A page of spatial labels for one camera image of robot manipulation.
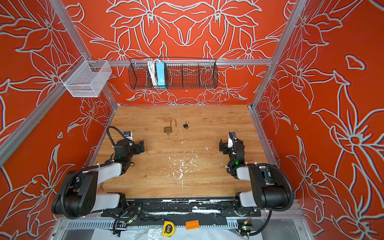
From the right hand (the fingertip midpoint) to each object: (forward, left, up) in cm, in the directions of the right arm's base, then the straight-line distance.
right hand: (228, 138), depth 90 cm
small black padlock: (+16, +27, -8) cm, 32 cm away
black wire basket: (+37, +29, +22) cm, 53 cm away
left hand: (0, +58, -1) cm, 58 cm away
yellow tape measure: (-44, +34, -5) cm, 56 cm away
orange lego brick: (-43, +23, -7) cm, 49 cm away
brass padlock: (+12, +39, -7) cm, 42 cm away
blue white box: (+31, +41, +27) cm, 58 cm away
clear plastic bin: (+31, +88, +24) cm, 97 cm away
